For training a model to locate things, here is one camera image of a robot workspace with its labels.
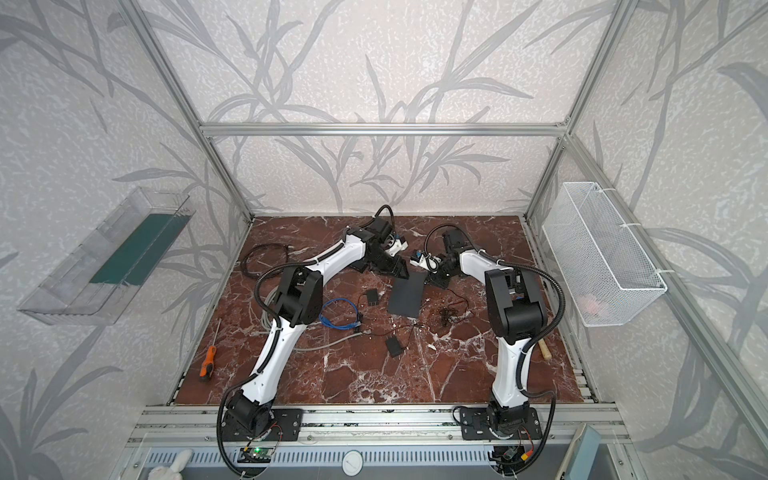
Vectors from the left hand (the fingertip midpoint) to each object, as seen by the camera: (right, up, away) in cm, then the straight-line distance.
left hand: (407, 267), depth 100 cm
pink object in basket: (+45, -7, -28) cm, 53 cm away
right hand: (+9, +1, +2) cm, 9 cm away
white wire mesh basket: (+40, +2, -40) cm, 57 cm away
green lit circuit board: (-37, -43, -29) cm, 64 cm away
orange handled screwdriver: (-56, -26, -18) cm, 64 cm away
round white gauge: (-13, -43, -32) cm, 55 cm away
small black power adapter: (-12, -10, -2) cm, 15 cm away
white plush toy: (-53, -43, -34) cm, 76 cm away
